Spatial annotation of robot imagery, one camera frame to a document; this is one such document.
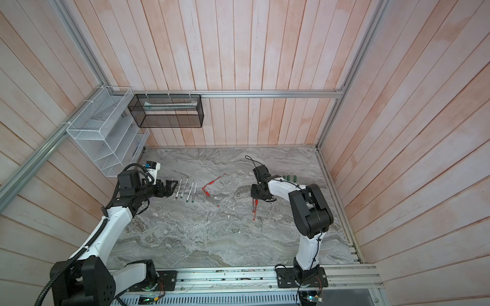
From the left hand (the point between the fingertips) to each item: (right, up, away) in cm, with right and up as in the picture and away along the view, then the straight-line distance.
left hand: (169, 184), depth 83 cm
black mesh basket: (-9, +39, +20) cm, 44 cm away
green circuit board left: (-3, -42, -13) cm, 44 cm away
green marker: (+4, -8, +14) cm, 17 cm away
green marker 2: (+7, -6, +16) cm, 19 cm away
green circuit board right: (+59, -42, -12) cm, 73 cm away
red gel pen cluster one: (+39, -14, +9) cm, 42 cm away
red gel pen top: (+16, -1, +21) cm, 26 cm away
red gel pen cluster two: (+40, -11, +12) cm, 43 cm away
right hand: (+40, -7, +16) cm, 44 cm away
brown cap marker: (+5, -2, -2) cm, 6 cm away
